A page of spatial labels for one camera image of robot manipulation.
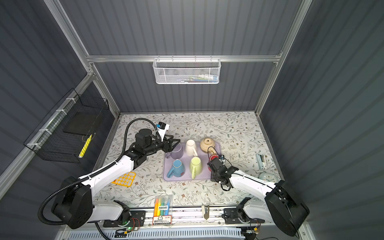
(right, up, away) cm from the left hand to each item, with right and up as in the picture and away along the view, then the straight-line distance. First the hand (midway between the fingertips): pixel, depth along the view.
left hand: (176, 138), depth 80 cm
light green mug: (+10, -16, +2) cm, 19 cm away
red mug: (+21, -12, +6) cm, 24 cm away
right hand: (+23, -23, +8) cm, 34 cm away
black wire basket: (-54, +3, -8) cm, 55 cm away
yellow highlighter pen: (-41, -2, -11) cm, 43 cm away
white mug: (+7, -7, +11) cm, 15 cm away
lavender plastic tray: (+4, -15, +17) cm, 23 cm away
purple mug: (-1, -10, +11) cm, 15 cm away
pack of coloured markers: (-6, -37, -5) cm, 38 cm away
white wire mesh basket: (+3, +53, +44) cm, 69 cm away
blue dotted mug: (0, -18, +2) cm, 18 cm away
